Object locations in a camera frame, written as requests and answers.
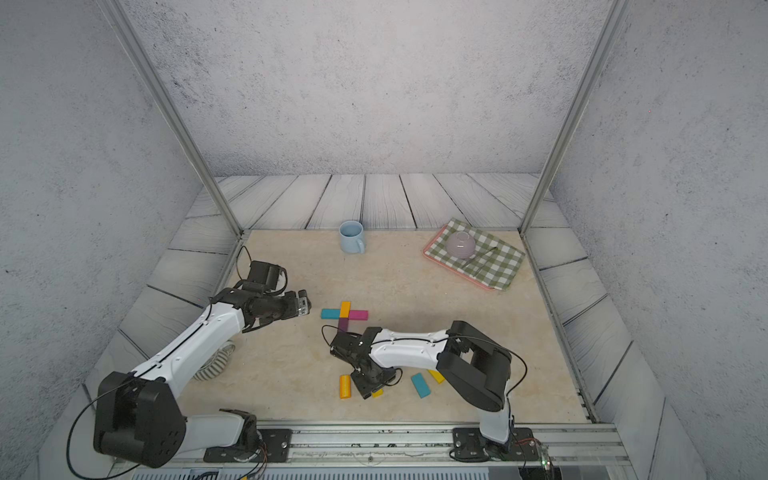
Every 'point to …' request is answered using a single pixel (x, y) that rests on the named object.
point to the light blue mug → (351, 237)
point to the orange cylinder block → (345, 386)
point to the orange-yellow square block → (345, 309)
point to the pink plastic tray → (450, 268)
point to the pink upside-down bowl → (460, 245)
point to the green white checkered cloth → (494, 261)
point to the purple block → (343, 324)
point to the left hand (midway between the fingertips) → (302, 307)
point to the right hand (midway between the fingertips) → (373, 389)
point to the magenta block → (359, 315)
